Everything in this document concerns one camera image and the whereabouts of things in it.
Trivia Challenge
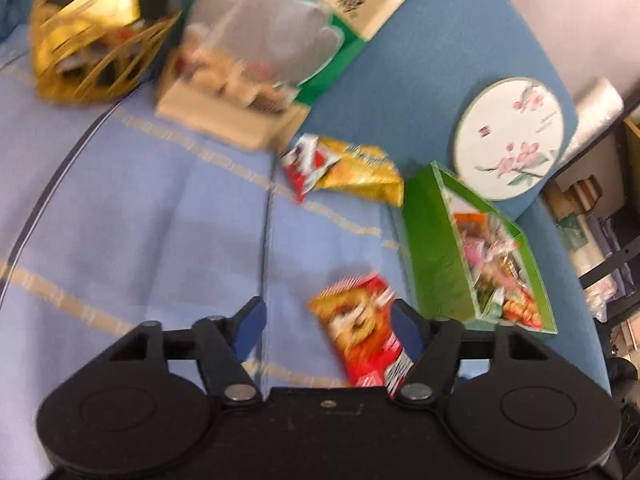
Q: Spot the red orange snack packet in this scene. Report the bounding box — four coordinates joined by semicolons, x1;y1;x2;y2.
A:
307;272;413;396

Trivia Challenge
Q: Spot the green white cardboard box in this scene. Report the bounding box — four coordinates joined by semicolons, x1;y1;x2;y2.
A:
402;162;558;336

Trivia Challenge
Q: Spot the light blue striped sheet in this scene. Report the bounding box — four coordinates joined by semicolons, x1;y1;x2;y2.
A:
1;26;414;479

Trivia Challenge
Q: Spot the yellow gold chip bag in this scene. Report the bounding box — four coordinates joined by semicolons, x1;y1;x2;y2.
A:
314;136;405;207

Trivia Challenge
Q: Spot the red chinese snack packet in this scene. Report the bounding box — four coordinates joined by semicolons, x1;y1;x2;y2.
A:
281;133;340;203

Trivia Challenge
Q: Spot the dark metal storage shelf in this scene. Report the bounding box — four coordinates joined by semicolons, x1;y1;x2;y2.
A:
542;116;639;353

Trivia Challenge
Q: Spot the large green beige grain bag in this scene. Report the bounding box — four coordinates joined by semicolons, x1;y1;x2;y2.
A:
155;0;406;151

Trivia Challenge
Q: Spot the blue fabric sofa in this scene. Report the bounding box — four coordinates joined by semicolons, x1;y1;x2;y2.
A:
0;0;616;396

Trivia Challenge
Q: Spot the black and gold box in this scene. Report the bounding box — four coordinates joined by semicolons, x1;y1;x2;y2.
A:
46;0;168;51

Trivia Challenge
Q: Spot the gold woven wire basket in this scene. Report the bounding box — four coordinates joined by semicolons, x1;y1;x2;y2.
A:
29;0;180;105

